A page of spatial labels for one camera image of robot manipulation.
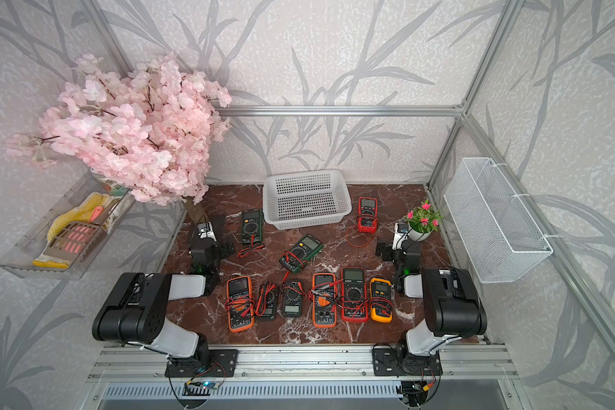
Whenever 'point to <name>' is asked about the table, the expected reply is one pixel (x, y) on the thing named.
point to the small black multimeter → (266, 303)
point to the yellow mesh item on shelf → (81, 213)
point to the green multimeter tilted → (296, 258)
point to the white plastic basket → (304, 199)
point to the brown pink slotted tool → (70, 241)
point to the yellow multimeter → (381, 309)
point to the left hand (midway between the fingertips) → (215, 236)
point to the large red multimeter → (354, 290)
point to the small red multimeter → (367, 217)
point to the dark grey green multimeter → (292, 298)
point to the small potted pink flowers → (422, 220)
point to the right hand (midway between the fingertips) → (392, 236)
